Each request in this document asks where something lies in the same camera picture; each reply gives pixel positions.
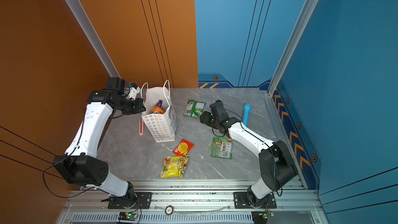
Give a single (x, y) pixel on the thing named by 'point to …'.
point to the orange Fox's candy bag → (157, 110)
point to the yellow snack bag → (174, 166)
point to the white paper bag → (159, 113)
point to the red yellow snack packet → (183, 148)
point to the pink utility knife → (141, 127)
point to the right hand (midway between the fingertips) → (202, 118)
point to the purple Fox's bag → (159, 103)
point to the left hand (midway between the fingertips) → (145, 106)
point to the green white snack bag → (222, 146)
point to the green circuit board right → (261, 217)
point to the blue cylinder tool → (246, 114)
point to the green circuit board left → (127, 215)
